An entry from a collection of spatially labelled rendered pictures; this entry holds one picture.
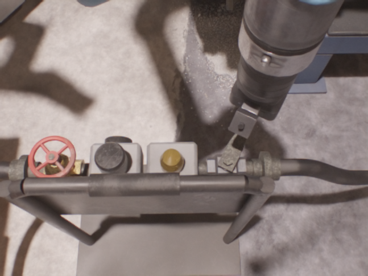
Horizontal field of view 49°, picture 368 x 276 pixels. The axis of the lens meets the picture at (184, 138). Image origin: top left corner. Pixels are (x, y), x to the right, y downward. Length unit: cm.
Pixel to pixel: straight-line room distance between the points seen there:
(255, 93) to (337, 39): 62
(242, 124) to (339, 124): 74
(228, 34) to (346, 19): 39
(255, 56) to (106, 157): 28
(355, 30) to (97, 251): 86
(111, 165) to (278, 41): 32
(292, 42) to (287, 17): 4
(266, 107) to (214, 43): 77
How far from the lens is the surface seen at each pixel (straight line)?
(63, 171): 63
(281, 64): 44
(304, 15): 38
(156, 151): 66
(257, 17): 41
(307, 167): 69
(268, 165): 67
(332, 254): 115
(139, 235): 109
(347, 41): 113
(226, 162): 64
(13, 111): 130
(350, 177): 80
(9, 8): 142
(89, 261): 110
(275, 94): 52
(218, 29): 135
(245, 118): 55
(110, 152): 62
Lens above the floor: 108
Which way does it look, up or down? 68 degrees down
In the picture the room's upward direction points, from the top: straight up
